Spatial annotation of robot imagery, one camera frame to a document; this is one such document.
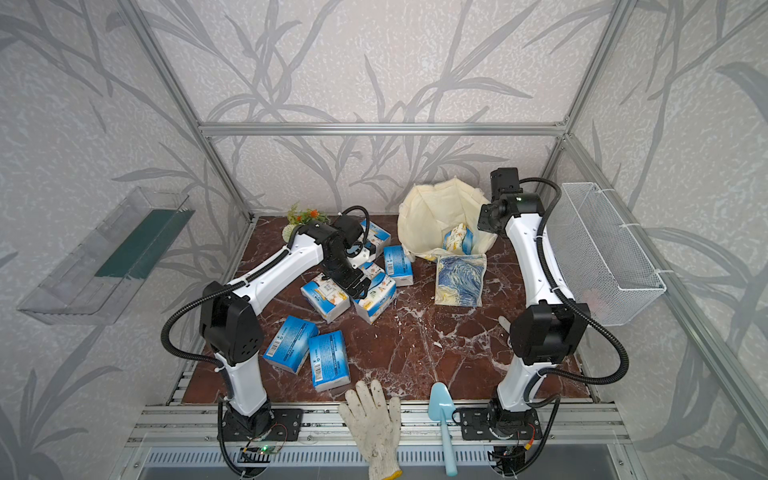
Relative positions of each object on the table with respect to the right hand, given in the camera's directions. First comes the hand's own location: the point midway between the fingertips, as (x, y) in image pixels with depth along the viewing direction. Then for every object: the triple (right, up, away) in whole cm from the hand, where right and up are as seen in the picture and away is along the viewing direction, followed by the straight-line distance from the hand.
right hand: (493, 220), depth 84 cm
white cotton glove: (-32, -52, -12) cm, 62 cm away
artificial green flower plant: (-61, +2, +16) cm, 63 cm away
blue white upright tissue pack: (-27, -14, +13) cm, 33 cm away
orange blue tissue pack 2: (-49, -23, +5) cm, 54 cm away
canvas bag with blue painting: (-18, +5, +20) cm, 28 cm away
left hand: (-39, -19, +1) cm, 44 cm away
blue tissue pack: (-56, -34, -4) cm, 66 cm away
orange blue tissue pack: (-32, -22, +5) cm, 39 cm away
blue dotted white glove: (+6, -31, +7) cm, 33 cm away
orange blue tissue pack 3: (-35, -16, +11) cm, 40 cm away
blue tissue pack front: (-45, -37, -7) cm, 59 cm away
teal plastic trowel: (-16, -49, -8) cm, 52 cm away
